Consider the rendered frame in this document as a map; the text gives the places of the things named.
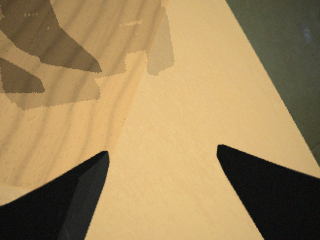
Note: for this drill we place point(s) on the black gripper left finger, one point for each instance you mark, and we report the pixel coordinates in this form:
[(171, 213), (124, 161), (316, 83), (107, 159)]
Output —
[(59, 210)]

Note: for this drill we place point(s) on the light wooden board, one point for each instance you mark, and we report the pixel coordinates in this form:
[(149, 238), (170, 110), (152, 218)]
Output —
[(69, 72)]

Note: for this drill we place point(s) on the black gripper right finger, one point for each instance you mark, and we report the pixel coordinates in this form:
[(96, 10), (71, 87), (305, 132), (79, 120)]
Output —
[(284, 204)]

